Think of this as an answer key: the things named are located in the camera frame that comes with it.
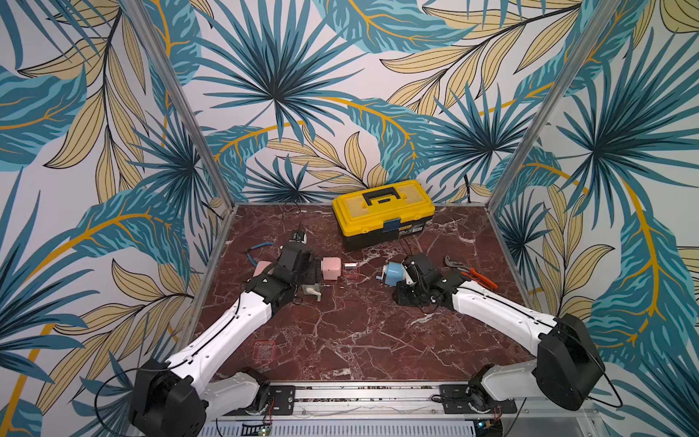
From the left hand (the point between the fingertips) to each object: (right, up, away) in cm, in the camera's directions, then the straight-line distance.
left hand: (304, 266), depth 81 cm
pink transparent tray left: (-12, -26, +1) cm, 29 cm away
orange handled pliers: (+58, -5, +18) cm, 61 cm away
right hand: (+28, -10, +4) cm, 30 cm away
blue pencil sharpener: (+28, -4, +10) cm, 30 cm away
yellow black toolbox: (+25, +16, +14) cm, 33 cm away
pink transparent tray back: (+13, -4, +19) cm, 24 cm away
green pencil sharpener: (+1, -9, +7) cm, 11 cm away
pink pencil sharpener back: (+7, -2, +11) cm, 14 cm away
